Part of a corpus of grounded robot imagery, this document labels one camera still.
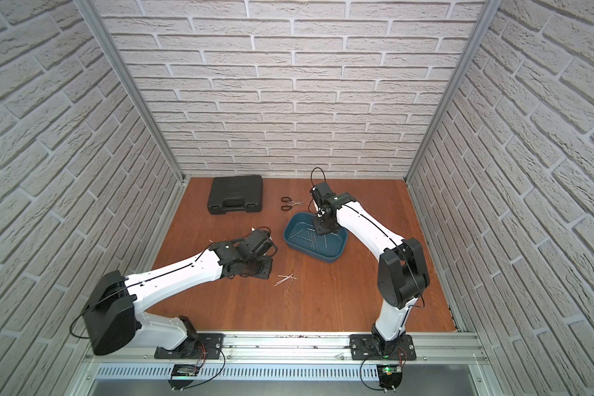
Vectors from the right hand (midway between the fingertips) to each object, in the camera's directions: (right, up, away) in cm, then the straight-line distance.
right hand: (329, 226), depth 89 cm
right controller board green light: (+16, -40, -18) cm, 47 cm away
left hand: (-20, -13, -7) cm, 25 cm away
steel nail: (-11, -6, +12) cm, 17 cm away
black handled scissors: (-16, +9, +22) cm, 29 cm away
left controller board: (-44, -41, -19) cm, 63 cm away
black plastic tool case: (-40, +12, +19) cm, 46 cm away
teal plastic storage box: (-11, -5, +11) cm, 16 cm away
